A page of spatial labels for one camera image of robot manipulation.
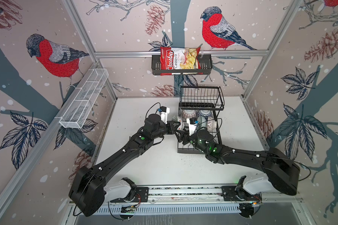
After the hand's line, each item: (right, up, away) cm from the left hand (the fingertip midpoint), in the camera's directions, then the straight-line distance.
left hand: (183, 121), depth 73 cm
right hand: (-3, -5, +5) cm, 7 cm away
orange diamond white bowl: (-1, -3, +3) cm, 5 cm away
